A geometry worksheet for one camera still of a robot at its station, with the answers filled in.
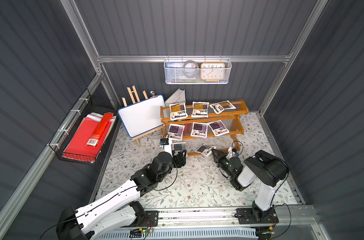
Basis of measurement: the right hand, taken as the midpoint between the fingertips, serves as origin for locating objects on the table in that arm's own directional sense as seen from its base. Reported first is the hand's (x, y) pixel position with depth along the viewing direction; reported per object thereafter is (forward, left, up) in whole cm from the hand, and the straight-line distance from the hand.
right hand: (210, 151), depth 88 cm
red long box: (-1, +57, +20) cm, 60 cm away
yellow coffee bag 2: (+14, +7, +21) cm, 26 cm away
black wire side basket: (+13, +67, +25) cm, 72 cm away
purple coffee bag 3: (+9, +21, +6) cm, 24 cm away
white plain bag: (+7, +20, -7) cm, 22 cm away
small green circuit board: (-39, +39, -12) cm, 57 cm away
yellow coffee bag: (+13, +19, +21) cm, 31 cm away
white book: (+31, +20, +15) cm, 40 cm away
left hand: (-9, +16, +13) cm, 22 cm away
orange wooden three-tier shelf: (+12, 0, +6) cm, 14 cm away
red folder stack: (-11, +64, +19) cm, 68 cm away
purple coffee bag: (+13, -5, +6) cm, 15 cm away
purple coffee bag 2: (+10, +6, +7) cm, 14 cm away
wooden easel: (+24, +47, +19) cm, 56 cm away
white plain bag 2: (+2, +2, -3) cm, 5 cm away
